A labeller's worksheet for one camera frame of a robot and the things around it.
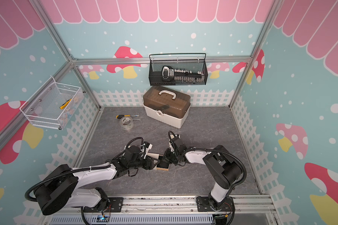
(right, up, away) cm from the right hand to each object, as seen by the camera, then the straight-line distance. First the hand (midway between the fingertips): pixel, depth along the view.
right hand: (160, 159), depth 88 cm
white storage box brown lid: (+5, +34, +8) cm, 36 cm away
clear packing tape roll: (-29, +22, +21) cm, 42 cm away
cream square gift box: (+1, -2, -5) cm, 6 cm away
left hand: (-2, -1, -3) cm, 4 cm away
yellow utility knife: (-51, +33, -12) cm, 62 cm away
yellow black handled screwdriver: (-35, +28, +24) cm, 50 cm away
